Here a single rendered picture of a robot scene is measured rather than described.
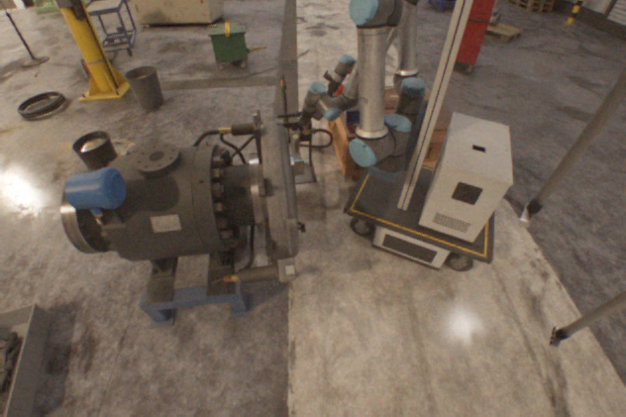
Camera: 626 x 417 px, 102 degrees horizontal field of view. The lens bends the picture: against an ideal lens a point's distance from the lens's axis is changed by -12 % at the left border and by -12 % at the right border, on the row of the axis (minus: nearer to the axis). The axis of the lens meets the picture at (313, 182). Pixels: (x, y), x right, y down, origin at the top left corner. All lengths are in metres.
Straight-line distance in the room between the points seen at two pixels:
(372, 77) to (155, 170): 1.02
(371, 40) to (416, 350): 1.60
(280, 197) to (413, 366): 1.19
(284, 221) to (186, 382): 1.06
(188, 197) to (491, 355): 1.83
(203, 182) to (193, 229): 0.22
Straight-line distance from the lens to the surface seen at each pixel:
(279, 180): 1.23
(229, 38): 4.61
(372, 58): 1.21
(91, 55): 4.76
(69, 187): 1.39
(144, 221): 1.47
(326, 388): 1.77
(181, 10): 7.46
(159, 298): 1.81
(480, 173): 1.57
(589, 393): 2.31
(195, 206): 1.37
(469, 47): 4.98
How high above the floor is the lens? 1.75
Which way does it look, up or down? 44 degrees down
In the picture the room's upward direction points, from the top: straight up
